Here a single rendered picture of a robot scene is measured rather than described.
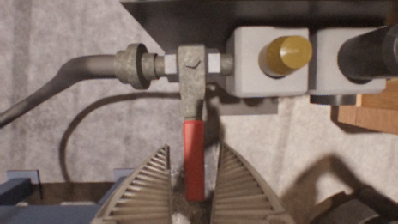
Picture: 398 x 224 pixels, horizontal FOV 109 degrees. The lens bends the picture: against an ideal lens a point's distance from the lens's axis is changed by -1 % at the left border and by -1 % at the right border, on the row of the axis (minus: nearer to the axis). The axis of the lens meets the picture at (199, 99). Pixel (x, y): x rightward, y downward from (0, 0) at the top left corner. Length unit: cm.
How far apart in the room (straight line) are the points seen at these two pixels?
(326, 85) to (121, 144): 70
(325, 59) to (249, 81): 9
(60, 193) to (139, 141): 44
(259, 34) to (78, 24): 75
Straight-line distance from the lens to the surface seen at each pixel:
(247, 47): 18
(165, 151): 17
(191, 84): 15
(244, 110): 65
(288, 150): 79
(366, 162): 105
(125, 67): 18
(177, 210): 83
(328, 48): 22
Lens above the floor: 62
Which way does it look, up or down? 85 degrees down
